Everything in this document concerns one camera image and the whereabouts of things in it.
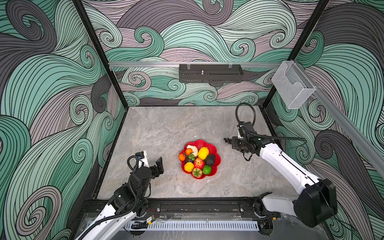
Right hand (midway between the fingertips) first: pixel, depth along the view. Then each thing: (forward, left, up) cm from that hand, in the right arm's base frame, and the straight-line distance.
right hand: (236, 142), depth 84 cm
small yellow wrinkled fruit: (-12, +27, -7) cm, 30 cm away
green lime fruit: (-13, +17, -7) cm, 23 cm away
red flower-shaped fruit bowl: (0, +12, -11) cm, 16 cm away
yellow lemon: (-3, +19, -9) cm, 21 cm away
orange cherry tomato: (-6, +31, -7) cm, 33 cm away
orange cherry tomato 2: (-4, +28, -4) cm, 28 cm away
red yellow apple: (-16, +23, -5) cm, 28 cm away
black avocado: (-7, +15, -8) cm, 18 cm away
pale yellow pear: (-1, +24, -7) cm, 25 cm away
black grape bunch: (+10, +1, -14) cm, 17 cm away
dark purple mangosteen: (-8, +27, -8) cm, 29 cm away
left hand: (-11, +45, +2) cm, 46 cm away
